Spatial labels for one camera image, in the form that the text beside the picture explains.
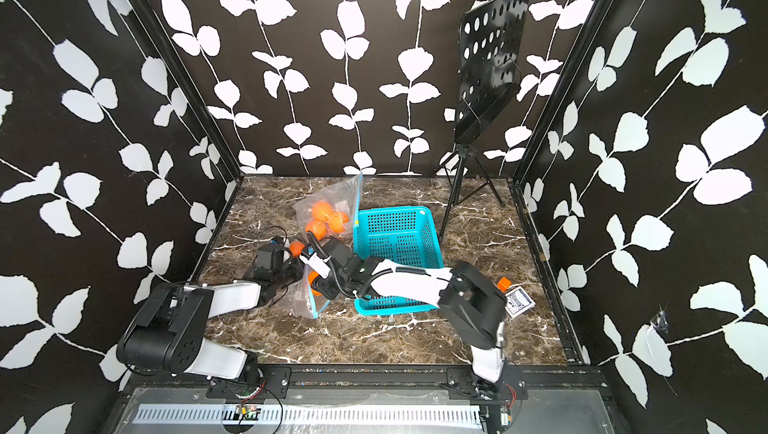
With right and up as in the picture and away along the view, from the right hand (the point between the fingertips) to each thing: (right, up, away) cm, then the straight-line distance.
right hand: (316, 275), depth 82 cm
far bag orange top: (-2, +18, +16) cm, 24 cm away
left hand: (-6, +2, +13) cm, 14 cm away
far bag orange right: (+3, +15, +14) cm, 21 cm away
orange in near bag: (+1, +1, -7) cm, 7 cm away
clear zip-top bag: (-1, -4, -8) cm, 9 cm away
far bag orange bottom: (-3, +12, +12) cm, 17 cm away
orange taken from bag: (-9, +6, +10) cm, 14 cm away
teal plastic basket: (+25, +10, +14) cm, 30 cm away
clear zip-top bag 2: (0, +18, +25) cm, 30 cm away
